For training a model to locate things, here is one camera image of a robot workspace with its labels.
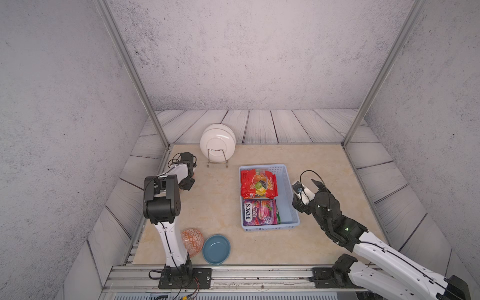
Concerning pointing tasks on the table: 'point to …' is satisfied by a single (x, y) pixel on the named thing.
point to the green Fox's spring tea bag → (278, 216)
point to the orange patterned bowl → (193, 241)
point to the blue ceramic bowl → (215, 249)
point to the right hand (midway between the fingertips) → (308, 186)
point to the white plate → (217, 142)
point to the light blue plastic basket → (289, 214)
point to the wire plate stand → (216, 162)
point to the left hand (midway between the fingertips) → (182, 184)
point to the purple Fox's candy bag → (259, 212)
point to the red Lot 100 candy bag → (257, 183)
